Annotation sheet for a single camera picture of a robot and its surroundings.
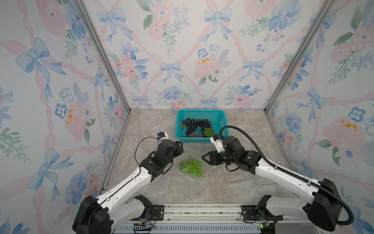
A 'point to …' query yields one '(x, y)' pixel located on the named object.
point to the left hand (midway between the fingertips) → (181, 144)
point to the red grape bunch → (194, 135)
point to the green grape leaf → (209, 132)
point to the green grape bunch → (192, 166)
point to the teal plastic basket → (180, 131)
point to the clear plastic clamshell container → (186, 155)
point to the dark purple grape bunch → (192, 125)
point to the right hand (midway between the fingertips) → (201, 150)
